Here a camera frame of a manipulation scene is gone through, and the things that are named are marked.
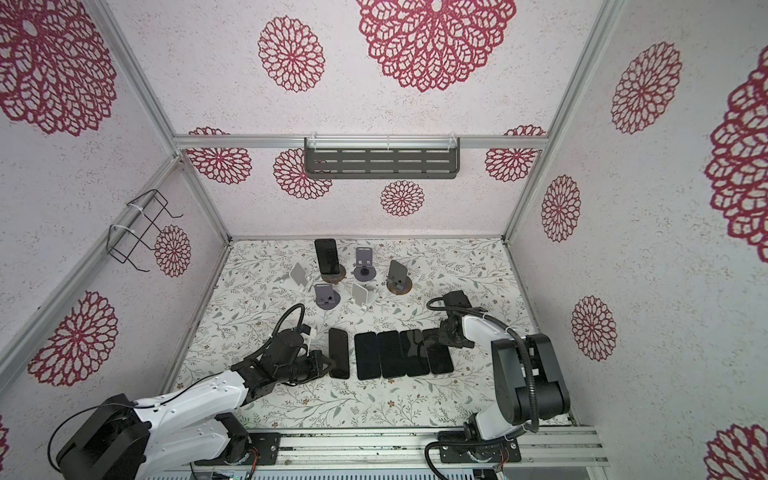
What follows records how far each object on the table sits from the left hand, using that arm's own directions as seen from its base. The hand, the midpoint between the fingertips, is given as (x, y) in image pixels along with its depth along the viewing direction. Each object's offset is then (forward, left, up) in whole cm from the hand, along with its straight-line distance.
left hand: (336, 369), depth 83 cm
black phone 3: (+6, -8, -6) cm, 12 cm away
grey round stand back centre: (+37, -7, -3) cm, 38 cm away
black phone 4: (+5, -29, -2) cm, 30 cm away
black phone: (+36, +5, +7) cm, 37 cm away
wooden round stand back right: (+29, -19, +1) cm, 35 cm away
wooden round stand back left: (+35, +4, -4) cm, 35 cm away
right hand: (+12, -35, -4) cm, 37 cm away
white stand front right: (+26, -5, -1) cm, 26 cm away
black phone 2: (+6, 0, -1) cm, 6 cm away
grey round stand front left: (+24, +5, 0) cm, 24 cm away
